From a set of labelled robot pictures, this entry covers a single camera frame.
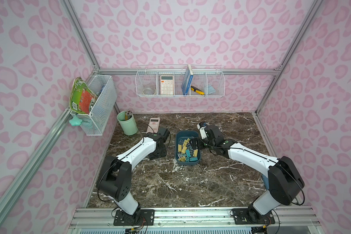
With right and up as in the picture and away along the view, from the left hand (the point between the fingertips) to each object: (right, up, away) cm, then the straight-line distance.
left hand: (159, 152), depth 89 cm
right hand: (+22, +8, -2) cm, 23 cm away
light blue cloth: (+34, +41, +11) cm, 54 cm away
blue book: (+17, +41, 0) cm, 45 cm away
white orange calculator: (+4, +43, +4) cm, 43 cm away
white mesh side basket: (-29, +18, -17) cm, 38 cm away
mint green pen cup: (-24, +16, +17) cm, 34 cm away
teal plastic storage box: (+13, +9, +17) cm, 23 cm away
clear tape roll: (-7, +39, +6) cm, 40 cm away
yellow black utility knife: (+24, +40, +8) cm, 48 cm away
